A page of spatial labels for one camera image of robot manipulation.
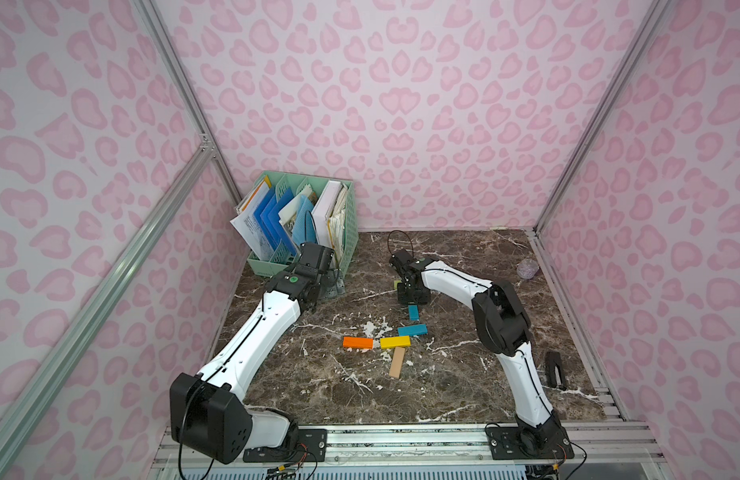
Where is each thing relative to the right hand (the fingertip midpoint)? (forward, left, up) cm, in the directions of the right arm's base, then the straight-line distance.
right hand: (406, 300), depth 100 cm
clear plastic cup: (+12, -43, +2) cm, 44 cm away
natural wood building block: (-21, +3, +1) cm, 22 cm away
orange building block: (-15, +15, +1) cm, 21 cm away
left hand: (-6, +23, +20) cm, 31 cm away
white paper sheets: (+13, +50, +23) cm, 57 cm away
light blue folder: (+11, +32, +23) cm, 41 cm away
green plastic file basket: (+20, +19, +14) cm, 31 cm away
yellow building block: (-15, +5, 0) cm, 16 cm away
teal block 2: (-11, -1, +1) cm, 11 cm away
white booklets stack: (+14, +24, +26) cm, 38 cm away
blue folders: (+17, +44, +23) cm, 53 cm away
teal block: (-6, -2, +2) cm, 6 cm away
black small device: (-20, -41, +1) cm, 45 cm away
